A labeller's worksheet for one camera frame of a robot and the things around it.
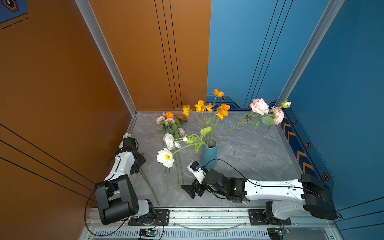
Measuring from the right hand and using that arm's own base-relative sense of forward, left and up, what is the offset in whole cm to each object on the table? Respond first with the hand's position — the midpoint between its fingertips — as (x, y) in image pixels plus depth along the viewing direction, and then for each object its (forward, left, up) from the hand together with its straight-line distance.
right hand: (186, 179), depth 70 cm
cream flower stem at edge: (+35, +43, -11) cm, 57 cm away
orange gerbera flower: (+50, +8, -9) cm, 51 cm away
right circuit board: (-19, -43, -18) cm, 51 cm away
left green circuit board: (-19, +18, -17) cm, 31 cm away
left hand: (+14, +30, -10) cm, 35 cm away
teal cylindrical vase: (+13, -12, +3) cm, 18 cm away
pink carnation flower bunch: (+43, +14, -11) cm, 47 cm away
